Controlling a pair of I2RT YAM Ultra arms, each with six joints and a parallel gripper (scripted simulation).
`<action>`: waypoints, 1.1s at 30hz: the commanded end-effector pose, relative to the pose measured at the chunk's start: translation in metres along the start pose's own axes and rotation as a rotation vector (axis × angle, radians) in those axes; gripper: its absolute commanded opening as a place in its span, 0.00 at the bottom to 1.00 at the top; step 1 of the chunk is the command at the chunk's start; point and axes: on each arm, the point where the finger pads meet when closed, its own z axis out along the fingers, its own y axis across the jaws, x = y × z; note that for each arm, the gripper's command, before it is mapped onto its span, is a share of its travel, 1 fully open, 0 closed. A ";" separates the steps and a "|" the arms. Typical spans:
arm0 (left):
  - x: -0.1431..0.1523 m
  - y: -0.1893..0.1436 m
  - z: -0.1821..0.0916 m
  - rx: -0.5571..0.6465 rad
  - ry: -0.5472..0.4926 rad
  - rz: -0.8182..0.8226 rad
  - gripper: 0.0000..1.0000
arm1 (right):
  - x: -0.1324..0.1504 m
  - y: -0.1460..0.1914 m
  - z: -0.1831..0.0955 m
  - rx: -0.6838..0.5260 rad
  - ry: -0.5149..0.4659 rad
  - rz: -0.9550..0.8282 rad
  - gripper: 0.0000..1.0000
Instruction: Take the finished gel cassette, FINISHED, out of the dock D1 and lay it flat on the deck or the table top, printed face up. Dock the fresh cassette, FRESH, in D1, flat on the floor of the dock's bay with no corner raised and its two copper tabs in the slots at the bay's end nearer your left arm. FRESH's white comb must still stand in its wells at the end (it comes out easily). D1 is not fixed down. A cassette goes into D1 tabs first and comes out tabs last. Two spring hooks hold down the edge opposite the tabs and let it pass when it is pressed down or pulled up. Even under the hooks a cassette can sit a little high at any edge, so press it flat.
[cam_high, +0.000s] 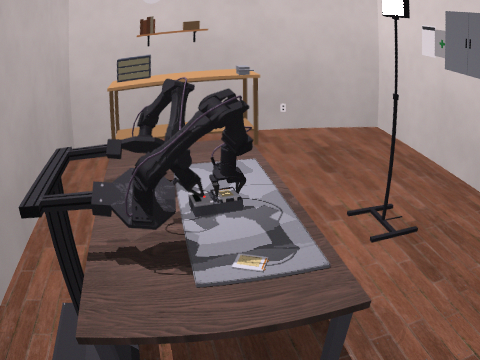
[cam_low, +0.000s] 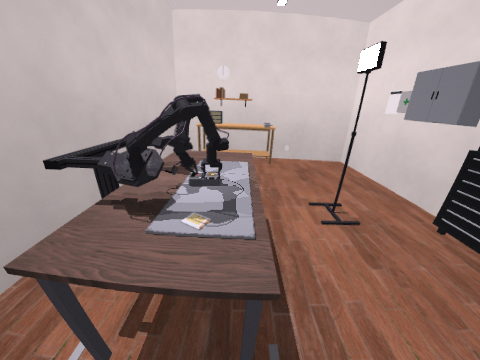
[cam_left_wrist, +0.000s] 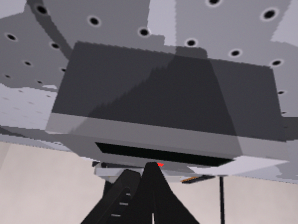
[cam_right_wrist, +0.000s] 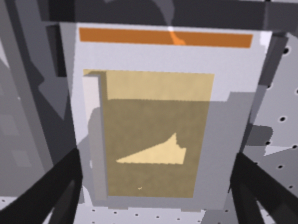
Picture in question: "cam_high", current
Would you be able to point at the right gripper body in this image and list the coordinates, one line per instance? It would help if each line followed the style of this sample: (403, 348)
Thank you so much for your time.
(228, 172)

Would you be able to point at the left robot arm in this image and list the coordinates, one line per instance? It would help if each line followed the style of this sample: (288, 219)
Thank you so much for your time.
(150, 116)

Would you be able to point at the white gel cassette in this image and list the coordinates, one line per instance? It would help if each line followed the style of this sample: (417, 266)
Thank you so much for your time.
(250, 262)

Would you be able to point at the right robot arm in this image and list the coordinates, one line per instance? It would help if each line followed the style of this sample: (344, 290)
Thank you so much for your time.
(154, 169)

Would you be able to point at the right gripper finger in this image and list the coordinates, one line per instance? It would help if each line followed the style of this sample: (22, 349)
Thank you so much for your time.
(216, 188)
(240, 186)

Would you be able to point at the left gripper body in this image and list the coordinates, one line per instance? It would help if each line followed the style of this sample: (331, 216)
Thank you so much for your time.
(186, 177)

